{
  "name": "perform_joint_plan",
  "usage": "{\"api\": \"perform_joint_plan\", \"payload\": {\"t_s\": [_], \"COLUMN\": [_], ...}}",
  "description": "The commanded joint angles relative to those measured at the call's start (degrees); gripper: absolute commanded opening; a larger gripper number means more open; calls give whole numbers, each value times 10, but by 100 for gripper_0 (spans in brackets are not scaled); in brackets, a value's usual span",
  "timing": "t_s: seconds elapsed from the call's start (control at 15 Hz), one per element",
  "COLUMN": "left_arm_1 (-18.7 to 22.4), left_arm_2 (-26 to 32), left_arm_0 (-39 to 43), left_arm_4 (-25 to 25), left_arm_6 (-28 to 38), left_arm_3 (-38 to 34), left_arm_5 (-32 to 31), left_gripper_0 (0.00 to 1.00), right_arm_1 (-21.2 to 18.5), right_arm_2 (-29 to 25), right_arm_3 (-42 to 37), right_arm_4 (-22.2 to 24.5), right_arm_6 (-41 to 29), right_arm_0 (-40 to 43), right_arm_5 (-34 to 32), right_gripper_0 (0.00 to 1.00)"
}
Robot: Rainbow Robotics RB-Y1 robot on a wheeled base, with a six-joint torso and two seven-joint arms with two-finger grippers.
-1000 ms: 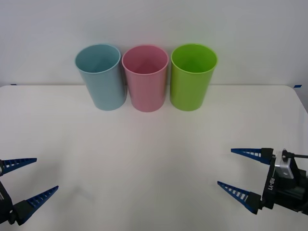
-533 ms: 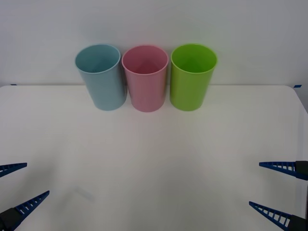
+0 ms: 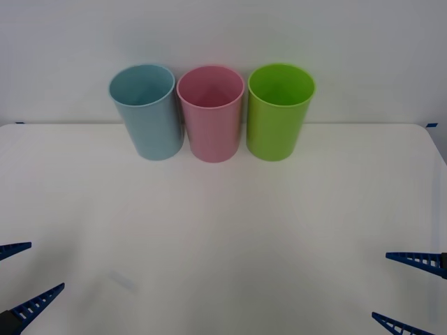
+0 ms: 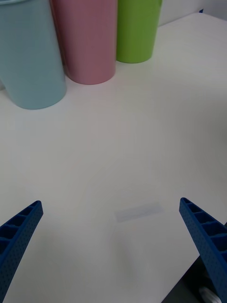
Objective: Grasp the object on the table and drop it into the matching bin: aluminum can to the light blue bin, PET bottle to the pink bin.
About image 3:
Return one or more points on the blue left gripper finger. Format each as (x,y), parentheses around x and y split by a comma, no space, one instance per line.
(10,249)
(33,303)

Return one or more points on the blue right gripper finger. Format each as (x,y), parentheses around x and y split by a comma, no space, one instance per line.
(394,324)
(424,261)

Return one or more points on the green plastic bin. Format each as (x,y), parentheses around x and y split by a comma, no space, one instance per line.
(272,132)

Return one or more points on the pink plastic bin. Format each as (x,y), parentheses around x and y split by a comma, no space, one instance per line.
(213,136)

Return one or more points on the pale blue plastic bin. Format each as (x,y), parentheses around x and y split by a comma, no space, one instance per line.
(150,129)

